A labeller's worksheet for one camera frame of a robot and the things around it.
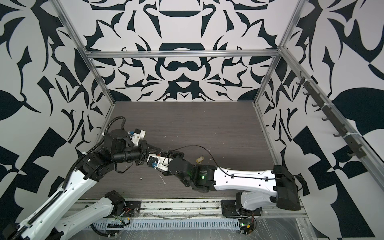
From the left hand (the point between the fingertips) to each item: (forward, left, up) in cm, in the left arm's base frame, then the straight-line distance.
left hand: (162, 148), depth 64 cm
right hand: (0, 0, -3) cm, 3 cm away
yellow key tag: (+6, -17, -28) cm, 33 cm away
